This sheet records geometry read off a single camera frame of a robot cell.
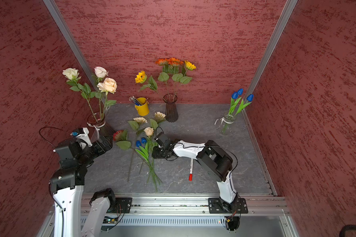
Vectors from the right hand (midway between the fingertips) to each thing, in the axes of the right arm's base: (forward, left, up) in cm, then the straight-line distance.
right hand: (155, 158), depth 89 cm
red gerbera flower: (+14, +24, +4) cm, 28 cm away
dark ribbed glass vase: (+31, -10, +8) cm, 33 cm away
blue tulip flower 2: (+28, -50, +25) cm, 62 cm away
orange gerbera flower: (+41, -6, +31) cm, 52 cm away
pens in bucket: (+38, +17, +14) cm, 44 cm away
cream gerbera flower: (+31, 0, +3) cm, 31 cm away
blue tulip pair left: (+4, +8, 0) cm, 9 cm away
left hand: (-2, +20, +23) cm, 30 cm away
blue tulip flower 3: (+23, -55, +21) cm, 63 cm away
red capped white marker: (-10, -22, -3) cm, 24 cm away
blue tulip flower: (+29, -53, +26) cm, 66 cm away
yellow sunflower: (+39, -20, +29) cm, 53 cm away
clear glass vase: (+21, -48, +3) cm, 53 cm away
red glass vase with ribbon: (+18, +35, +16) cm, 42 cm away
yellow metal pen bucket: (+38, +12, +3) cm, 40 cm away
